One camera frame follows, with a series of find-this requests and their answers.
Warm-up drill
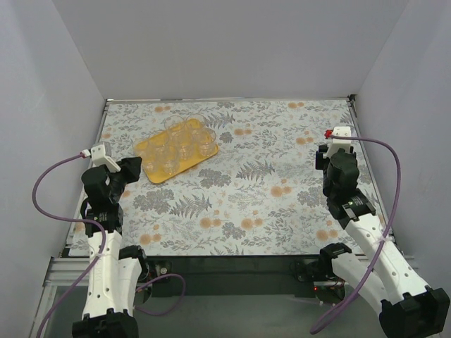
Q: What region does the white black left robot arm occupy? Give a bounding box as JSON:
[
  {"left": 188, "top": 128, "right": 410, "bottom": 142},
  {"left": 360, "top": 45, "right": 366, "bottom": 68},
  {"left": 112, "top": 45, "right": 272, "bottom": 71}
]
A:
[{"left": 72, "top": 157, "right": 149, "bottom": 337}]

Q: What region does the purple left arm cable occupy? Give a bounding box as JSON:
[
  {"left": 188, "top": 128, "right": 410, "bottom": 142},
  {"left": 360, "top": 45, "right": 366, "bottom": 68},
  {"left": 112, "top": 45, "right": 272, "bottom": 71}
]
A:
[{"left": 32, "top": 151, "right": 186, "bottom": 338}]

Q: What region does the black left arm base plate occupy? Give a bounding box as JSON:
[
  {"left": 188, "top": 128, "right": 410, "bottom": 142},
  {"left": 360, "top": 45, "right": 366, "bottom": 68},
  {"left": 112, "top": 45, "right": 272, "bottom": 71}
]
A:
[{"left": 118, "top": 258, "right": 175, "bottom": 307}]

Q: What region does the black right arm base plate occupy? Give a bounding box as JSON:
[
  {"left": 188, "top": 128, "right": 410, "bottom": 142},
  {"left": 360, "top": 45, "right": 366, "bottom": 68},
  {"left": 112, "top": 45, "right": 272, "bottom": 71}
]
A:
[{"left": 290, "top": 258, "right": 346, "bottom": 306}]

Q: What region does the yellow plastic tray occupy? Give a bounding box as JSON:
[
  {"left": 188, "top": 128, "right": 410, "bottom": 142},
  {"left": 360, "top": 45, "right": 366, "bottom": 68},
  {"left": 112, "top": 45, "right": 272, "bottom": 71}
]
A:
[{"left": 144, "top": 126, "right": 219, "bottom": 184}]

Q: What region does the clear drinking glass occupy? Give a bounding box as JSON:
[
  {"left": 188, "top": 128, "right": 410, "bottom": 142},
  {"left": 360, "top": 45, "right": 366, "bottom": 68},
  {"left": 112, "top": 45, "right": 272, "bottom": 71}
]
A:
[{"left": 150, "top": 132, "right": 171, "bottom": 156}]

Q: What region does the floral patterned table mat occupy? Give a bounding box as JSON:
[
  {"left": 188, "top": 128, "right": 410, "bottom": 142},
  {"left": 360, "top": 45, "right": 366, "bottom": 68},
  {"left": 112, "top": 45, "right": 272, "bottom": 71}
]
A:
[{"left": 100, "top": 99, "right": 360, "bottom": 256}]

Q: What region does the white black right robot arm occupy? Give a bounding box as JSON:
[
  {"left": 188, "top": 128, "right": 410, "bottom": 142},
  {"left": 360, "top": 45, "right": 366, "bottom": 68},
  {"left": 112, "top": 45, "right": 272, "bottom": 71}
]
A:
[{"left": 310, "top": 142, "right": 450, "bottom": 337}]

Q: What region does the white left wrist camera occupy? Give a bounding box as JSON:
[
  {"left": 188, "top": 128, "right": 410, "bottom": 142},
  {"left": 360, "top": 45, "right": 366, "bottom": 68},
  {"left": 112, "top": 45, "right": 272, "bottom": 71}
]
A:
[{"left": 90, "top": 142, "right": 121, "bottom": 173}]

